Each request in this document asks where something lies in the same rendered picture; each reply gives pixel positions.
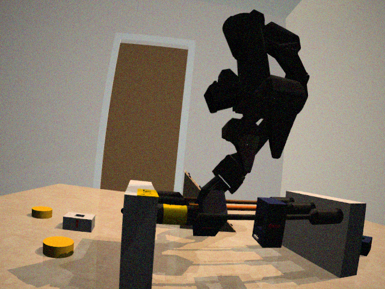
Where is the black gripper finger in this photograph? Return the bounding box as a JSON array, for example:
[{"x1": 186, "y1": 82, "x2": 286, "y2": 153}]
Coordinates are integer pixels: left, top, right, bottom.
[
  {"x1": 225, "y1": 133, "x2": 259, "y2": 173},
  {"x1": 256, "y1": 97, "x2": 301, "y2": 159}
]

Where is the short orange and brown cylinder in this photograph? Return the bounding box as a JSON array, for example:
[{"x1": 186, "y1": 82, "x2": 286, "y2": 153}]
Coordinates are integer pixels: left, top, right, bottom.
[
  {"x1": 43, "y1": 236, "x2": 74, "y2": 258},
  {"x1": 31, "y1": 206, "x2": 52, "y2": 219}
]

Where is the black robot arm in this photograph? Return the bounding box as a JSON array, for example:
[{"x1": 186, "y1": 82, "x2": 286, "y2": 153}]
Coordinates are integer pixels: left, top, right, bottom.
[{"x1": 199, "y1": 10, "x2": 310, "y2": 194}]

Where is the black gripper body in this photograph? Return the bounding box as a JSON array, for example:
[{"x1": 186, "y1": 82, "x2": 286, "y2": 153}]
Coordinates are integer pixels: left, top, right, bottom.
[{"x1": 222, "y1": 69, "x2": 306, "y2": 139}]

